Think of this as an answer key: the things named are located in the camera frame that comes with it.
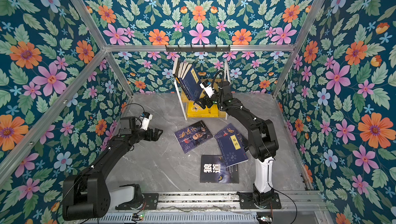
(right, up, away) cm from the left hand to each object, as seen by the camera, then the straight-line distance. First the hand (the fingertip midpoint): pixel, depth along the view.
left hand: (156, 125), depth 85 cm
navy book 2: (+21, +26, -1) cm, 33 cm away
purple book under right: (+43, -11, +5) cm, 45 cm away
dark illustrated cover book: (+20, -8, +10) cm, 24 cm away
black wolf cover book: (+32, -24, -3) cm, 40 cm away
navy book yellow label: (+17, +25, -9) cm, 31 cm away
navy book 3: (+43, -19, -2) cm, 47 cm away
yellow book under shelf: (+26, +5, +16) cm, 31 cm away
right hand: (+25, +18, +4) cm, 31 cm away
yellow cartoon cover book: (+20, +8, +16) cm, 27 cm away
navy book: (+18, +26, -9) cm, 33 cm away
